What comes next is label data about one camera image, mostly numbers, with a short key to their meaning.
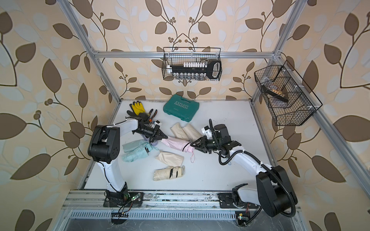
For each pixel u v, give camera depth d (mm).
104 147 533
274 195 411
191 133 966
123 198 668
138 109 1127
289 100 747
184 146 791
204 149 733
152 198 753
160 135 866
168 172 800
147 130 828
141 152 886
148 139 930
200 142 741
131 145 905
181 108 1103
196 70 847
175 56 912
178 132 982
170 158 868
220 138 666
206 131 788
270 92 737
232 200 738
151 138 845
